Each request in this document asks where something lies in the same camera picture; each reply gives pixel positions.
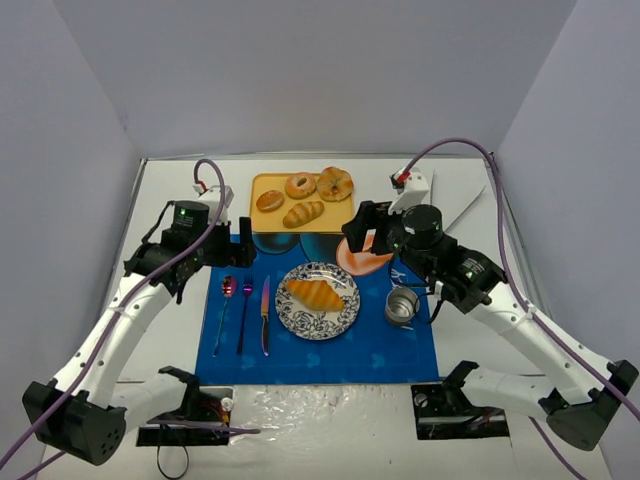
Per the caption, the large striped croissant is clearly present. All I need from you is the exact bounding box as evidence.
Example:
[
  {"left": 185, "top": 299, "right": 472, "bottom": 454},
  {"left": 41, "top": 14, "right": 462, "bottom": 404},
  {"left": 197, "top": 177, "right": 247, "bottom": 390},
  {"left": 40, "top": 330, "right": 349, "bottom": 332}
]
[{"left": 286, "top": 279, "right": 344, "bottom": 312}]

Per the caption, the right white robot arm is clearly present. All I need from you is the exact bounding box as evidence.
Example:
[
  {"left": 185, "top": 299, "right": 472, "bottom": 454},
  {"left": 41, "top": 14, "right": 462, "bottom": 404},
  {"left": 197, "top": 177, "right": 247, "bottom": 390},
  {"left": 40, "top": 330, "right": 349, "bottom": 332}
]
[{"left": 342, "top": 201, "right": 639, "bottom": 451}]

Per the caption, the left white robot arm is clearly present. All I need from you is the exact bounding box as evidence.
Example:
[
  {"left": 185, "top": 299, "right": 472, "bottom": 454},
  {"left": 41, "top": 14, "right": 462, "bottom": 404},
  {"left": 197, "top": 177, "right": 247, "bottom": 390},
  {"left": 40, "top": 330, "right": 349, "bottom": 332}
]
[{"left": 22, "top": 200, "right": 256, "bottom": 466}]

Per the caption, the twisted brown bread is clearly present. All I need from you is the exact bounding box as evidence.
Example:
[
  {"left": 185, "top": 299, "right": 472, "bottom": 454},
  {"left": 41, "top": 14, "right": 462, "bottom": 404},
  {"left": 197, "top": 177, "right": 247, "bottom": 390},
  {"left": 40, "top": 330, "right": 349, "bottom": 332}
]
[{"left": 316, "top": 166, "right": 354, "bottom": 202}]

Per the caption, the iridescent fork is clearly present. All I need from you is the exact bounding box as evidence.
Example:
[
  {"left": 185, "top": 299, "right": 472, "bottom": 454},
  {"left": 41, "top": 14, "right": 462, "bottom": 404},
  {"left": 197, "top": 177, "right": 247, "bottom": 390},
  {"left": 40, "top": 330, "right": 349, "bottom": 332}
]
[{"left": 236, "top": 275, "right": 254, "bottom": 355}]

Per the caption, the yellow tray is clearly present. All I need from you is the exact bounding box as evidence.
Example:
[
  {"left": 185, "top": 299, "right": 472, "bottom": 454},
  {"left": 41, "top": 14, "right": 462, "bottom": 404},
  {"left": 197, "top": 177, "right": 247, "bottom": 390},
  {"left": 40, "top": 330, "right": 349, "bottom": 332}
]
[{"left": 249, "top": 172, "right": 355, "bottom": 233}]

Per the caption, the iridescent spoon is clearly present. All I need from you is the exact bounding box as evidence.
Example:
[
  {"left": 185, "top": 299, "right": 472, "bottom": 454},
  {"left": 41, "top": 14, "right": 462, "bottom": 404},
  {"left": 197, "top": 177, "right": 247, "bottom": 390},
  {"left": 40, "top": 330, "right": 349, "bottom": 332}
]
[{"left": 212, "top": 275, "right": 237, "bottom": 357}]

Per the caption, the iridescent knife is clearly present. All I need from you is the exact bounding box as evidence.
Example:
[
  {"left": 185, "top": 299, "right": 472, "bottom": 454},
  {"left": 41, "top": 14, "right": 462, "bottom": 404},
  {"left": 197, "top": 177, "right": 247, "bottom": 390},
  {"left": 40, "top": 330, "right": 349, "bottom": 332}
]
[{"left": 260, "top": 275, "right": 270, "bottom": 357}]

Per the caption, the small striped croissant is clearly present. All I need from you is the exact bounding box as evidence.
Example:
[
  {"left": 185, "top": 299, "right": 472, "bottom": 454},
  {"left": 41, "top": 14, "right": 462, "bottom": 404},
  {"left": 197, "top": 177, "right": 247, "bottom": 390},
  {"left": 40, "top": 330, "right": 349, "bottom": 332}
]
[{"left": 282, "top": 201, "right": 325, "bottom": 229}]

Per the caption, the glazed round bun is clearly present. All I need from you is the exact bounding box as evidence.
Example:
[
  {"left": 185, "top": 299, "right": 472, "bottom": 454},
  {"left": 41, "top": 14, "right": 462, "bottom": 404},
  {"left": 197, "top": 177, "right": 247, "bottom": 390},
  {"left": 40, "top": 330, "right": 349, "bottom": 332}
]
[{"left": 255, "top": 189, "right": 285, "bottom": 212}]

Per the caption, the metal cup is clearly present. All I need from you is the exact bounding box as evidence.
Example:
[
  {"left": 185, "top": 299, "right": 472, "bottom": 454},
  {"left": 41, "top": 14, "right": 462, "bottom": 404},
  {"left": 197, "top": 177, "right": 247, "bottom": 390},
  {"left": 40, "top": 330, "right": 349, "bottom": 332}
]
[{"left": 384, "top": 287, "right": 419, "bottom": 327}]

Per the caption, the blue printed placemat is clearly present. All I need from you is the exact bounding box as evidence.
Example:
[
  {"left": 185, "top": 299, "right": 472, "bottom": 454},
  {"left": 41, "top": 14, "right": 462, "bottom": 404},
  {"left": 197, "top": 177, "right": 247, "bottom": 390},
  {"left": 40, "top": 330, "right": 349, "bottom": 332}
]
[{"left": 195, "top": 233, "right": 439, "bottom": 385}]

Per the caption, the blue floral plate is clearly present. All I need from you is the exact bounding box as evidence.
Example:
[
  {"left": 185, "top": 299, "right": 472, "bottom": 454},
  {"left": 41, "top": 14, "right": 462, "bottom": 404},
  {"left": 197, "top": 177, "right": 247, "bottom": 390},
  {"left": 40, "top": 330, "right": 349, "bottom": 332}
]
[{"left": 275, "top": 262, "right": 361, "bottom": 341}]

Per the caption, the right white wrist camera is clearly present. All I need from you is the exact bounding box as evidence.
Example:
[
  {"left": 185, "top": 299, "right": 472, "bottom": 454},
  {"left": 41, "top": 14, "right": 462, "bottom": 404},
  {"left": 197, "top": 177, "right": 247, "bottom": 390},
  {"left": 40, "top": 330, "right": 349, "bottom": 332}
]
[{"left": 388, "top": 168, "right": 430, "bottom": 215}]

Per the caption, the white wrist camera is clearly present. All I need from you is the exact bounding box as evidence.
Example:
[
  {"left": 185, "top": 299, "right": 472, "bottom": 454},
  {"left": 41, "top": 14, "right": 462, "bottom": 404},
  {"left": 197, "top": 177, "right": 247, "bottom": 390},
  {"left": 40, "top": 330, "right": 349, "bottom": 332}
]
[
  {"left": 388, "top": 168, "right": 430, "bottom": 215},
  {"left": 193, "top": 182, "right": 234, "bottom": 210}
]

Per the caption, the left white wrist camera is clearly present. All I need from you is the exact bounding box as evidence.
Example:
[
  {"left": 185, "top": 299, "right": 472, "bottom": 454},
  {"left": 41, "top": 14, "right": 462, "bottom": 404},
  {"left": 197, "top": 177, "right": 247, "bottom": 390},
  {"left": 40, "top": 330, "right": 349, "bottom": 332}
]
[{"left": 193, "top": 182, "right": 234, "bottom": 210}]

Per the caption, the ring bagel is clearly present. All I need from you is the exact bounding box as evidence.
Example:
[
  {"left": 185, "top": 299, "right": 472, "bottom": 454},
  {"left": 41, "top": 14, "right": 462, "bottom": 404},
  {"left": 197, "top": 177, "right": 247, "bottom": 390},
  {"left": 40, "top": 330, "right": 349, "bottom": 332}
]
[{"left": 284, "top": 172, "right": 316, "bottom": 200}]

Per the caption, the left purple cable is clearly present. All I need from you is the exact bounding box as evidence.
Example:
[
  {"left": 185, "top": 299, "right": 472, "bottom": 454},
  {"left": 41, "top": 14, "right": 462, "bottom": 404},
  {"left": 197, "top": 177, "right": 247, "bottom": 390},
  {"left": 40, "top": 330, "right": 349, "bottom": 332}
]
[{"left": 0, "top": 158, "right": 262, "bottom": 480}]

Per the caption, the purple cable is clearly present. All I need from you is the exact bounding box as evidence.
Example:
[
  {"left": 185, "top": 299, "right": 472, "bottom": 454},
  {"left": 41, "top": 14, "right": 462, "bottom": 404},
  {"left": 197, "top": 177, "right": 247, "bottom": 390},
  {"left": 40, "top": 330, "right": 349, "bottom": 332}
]
[
  {"left": 394, "top": 138, "right": 640, "bottom": 480},
  {"left": 0, "top": 158, "right": 262, "bottom": 480}
]

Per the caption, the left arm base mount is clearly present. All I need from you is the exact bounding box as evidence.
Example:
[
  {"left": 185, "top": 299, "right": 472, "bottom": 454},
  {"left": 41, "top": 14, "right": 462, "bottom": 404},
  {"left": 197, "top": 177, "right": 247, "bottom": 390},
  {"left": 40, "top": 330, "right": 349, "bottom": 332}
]
[{"left": 135, "top": 388, "right": 234, "bottom": 447}]

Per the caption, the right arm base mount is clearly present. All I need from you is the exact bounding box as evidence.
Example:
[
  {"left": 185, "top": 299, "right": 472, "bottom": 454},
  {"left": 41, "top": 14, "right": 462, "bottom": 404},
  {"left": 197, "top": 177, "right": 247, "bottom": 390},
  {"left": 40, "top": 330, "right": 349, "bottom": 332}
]
[{"left": 411, "top": 383, "right": 510, "bottom": 441}]

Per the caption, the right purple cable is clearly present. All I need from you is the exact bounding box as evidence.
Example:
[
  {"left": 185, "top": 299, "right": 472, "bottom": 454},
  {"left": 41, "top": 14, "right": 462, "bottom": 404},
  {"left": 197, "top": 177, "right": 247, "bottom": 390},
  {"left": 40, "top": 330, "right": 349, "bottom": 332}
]
[{"left": 394, "top": 138, "right": 640, "bottom": 480}]

